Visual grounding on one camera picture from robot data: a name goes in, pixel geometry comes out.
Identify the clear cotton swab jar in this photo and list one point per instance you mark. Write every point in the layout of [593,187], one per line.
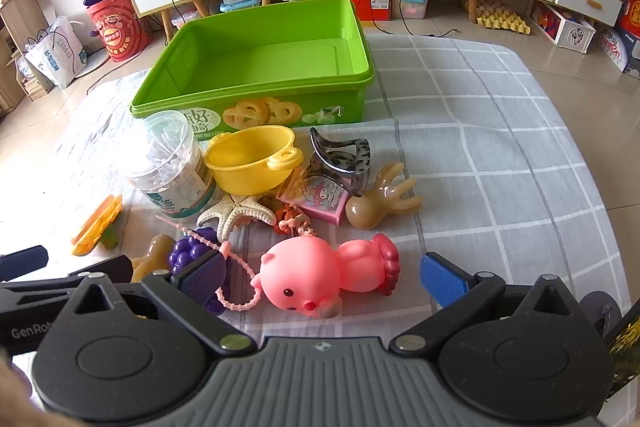
[165,167]

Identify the small pink printed box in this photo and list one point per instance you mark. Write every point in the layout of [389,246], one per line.
[320,202]

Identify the red snack box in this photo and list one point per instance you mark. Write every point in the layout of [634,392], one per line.
[631,7]

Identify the tan rubber octopus toy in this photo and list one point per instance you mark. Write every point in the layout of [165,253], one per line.
[375,202]
[152,254]

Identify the red cardboard box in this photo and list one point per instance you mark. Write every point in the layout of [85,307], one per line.
[362,4]

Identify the grey checked blanket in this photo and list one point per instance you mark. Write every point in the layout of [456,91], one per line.
[475,157]

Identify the pink rubber pig toy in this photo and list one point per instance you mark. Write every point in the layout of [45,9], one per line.
[310,272]

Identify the white starfish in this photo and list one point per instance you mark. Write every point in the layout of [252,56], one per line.
[235,212]

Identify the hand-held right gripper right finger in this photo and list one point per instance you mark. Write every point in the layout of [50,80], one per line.
[442,279]

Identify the small orange figurine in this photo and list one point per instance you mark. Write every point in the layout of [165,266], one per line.
[295,219]

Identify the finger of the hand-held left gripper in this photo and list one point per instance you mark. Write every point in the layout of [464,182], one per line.
[22,262]
[112,267]

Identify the white shopping bag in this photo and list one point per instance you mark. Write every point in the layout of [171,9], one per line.
[57,54]

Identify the wooden side shelf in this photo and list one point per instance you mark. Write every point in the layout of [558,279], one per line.
[22,7]

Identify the yellow egg cartons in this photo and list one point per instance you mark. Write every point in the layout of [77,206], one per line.
[500,17]

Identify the dark printed board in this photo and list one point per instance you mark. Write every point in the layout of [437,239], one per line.
[625,352]

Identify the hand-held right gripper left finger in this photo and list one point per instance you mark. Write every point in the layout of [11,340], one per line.
[200,279]

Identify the orange toy hot dog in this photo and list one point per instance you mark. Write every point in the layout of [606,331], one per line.
[97,227]

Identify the white crate with toys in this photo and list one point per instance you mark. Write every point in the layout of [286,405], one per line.
[565,29]

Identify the purple toy grapes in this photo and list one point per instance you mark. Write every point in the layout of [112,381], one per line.
[187,249]

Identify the grey round object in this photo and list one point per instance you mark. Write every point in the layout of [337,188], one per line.
[597,307]

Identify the red bag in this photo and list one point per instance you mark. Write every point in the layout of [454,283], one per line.
[117,29]

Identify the clear storage box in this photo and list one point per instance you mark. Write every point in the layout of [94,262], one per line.
[412,4]
[185,17]
[240,2]

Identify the yellow toy pot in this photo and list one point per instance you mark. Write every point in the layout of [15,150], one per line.
[250,162]

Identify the blue and white box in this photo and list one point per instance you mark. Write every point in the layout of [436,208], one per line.
[617,52]

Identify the green plastic box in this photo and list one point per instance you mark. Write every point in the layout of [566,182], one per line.
[260,52]

